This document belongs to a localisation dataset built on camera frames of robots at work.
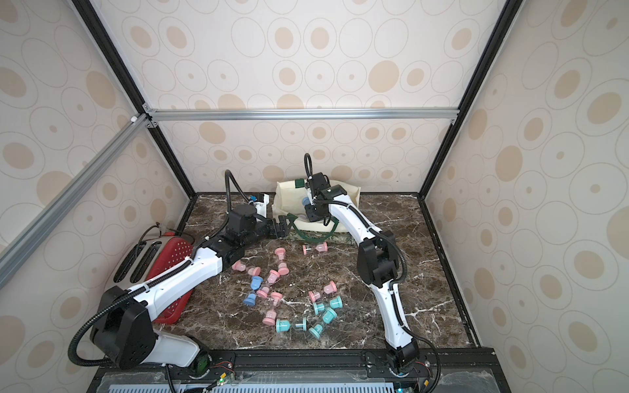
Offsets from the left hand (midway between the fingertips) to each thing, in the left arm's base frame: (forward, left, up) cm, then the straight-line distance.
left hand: (290, 217), depth 80 cm
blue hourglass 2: (-13, +14, -23) cm, 29 cm away
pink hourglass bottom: (-26, +6, -21) cm, 33 cm away
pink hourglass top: (+3, -10, -23) cm, 25 cm away
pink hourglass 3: (-11, +8, -22) cm, 26 cm away
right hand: (+14, -12, -13) cm, 22 cm away
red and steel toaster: (-11, +46, -8) cm, 48 cm away
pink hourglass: (-8, +4, -21) cm, 23 cm away
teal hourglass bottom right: (-25, -13, -22) cm, 36 cm away
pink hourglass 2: (-15, -13, -22) cm, 30 cm away
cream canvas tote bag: (+17, +4, -11) cm, 21 cm away
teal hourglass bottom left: (-28, +2, -21) cm, 35 cm away
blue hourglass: (+16, -4, -10) cm, 19 cm away
